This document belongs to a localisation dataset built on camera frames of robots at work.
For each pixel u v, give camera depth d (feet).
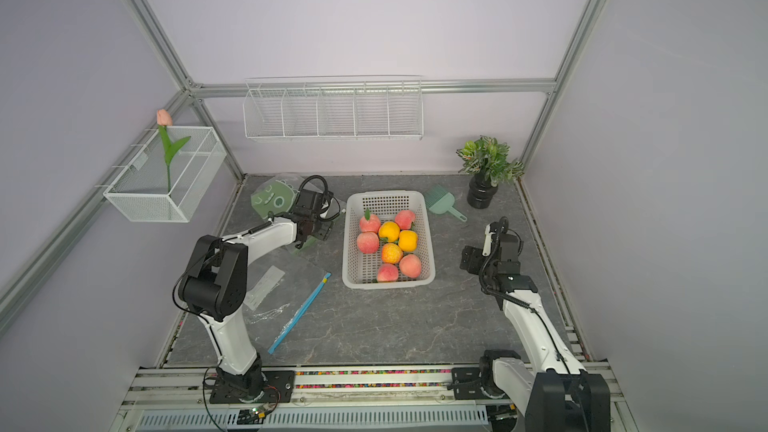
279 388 2.42
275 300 2.87
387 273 2.84
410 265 2.92
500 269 2.11
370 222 3.21
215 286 1.65
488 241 2.53
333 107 3.28
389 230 3.17
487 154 2.95
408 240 3.08
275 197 3.58
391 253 2.99
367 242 3.06
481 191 3.40
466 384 2.43
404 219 3.24
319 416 2.32
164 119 2.59
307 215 2.55
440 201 3.67
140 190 2.42
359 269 3.07
